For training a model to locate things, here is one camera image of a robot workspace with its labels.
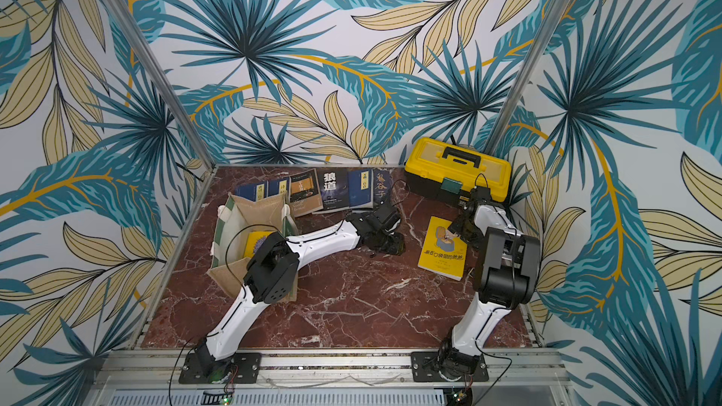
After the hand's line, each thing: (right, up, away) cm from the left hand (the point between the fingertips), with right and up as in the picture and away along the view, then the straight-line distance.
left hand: (400, 250), depth 91 cm
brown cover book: (-34, +19, +16) cm, 42 cm away
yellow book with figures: (+15, -1, +4) cm, 16 cm away
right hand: (+23, +4, +5) cm, 24 cm away
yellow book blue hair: (-47, +3, +1) cm, 47 cm away
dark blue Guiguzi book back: (-5, +21, +20) cm, 29 cm away
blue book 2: (-13, +20, +18) cm, 30 cm away
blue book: (-54, +19, +16) cm, 59 cm away
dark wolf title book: (-23, +21, +19) cm, 36 cm away
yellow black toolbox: (+21, +27, +7) cm, 35 cm away
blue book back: (-46, +21, +19) cm, 54 cm away
